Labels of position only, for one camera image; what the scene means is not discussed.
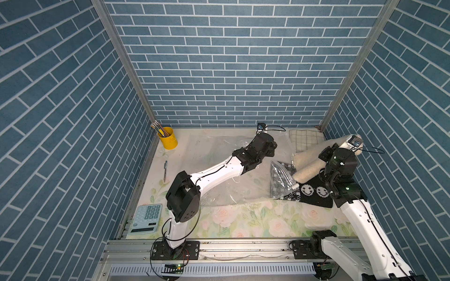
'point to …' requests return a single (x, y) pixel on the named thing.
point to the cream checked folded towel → (303, 139)
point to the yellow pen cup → (170, 141)
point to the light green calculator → (146, 220)
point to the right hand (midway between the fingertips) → (338, 145)
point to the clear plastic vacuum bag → (255, 187)
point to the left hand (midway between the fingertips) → (275, 143)
